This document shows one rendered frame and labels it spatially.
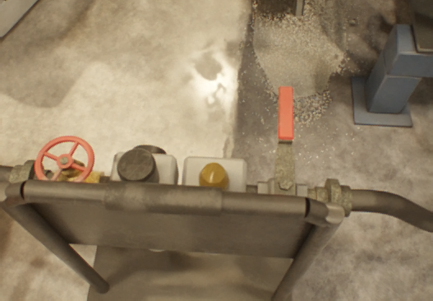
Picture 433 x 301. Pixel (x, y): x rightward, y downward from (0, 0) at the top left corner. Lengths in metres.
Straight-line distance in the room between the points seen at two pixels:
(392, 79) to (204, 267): 0.58
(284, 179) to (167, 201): 0.18
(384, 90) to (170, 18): 0.61
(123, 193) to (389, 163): 0.82
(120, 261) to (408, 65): 0.74
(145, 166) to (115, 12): 0.89
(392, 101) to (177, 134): 0.52
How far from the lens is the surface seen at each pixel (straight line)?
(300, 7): 1.08
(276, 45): 1.33
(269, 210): 0.50
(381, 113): 1.26
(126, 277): 1.07
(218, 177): 0.59
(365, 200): 0.65
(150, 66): 1.30
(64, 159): 0.62
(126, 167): 0.59
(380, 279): 1.11
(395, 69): 1.11
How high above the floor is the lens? 1.04
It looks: 62 degrees down
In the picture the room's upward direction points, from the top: straight up
